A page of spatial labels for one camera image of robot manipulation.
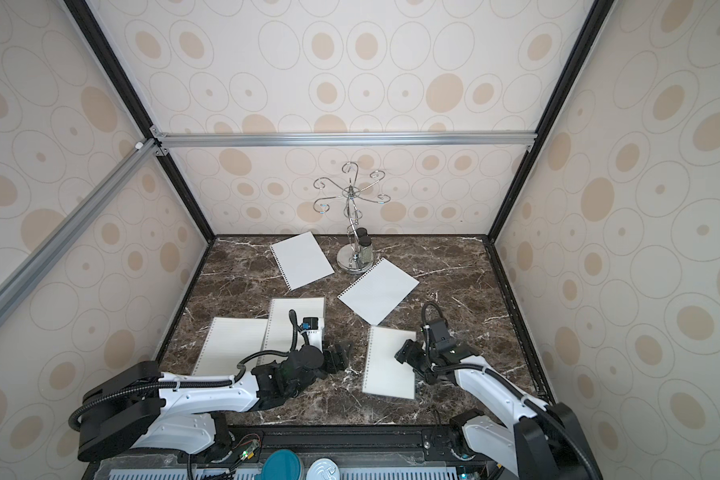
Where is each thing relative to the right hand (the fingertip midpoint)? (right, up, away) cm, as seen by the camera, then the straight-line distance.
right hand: (412, 360), depth 86 cm
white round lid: (-23, -18, -20) cm, 35 cm away
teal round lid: (-32, -16, -21) cm, 41 cm away
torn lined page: (-38, +29, +28) cm, 56 cm away
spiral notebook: (-56, +4, +6) cm, 57 cm away
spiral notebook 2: (-8, -4, -1) cm, 9 cm away
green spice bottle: (-14, +32, +19) cm, 40 cm away
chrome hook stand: (-20, +30, +24) cm, 44 cm away
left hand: (-17, +6, -7) cm, 19 cm away
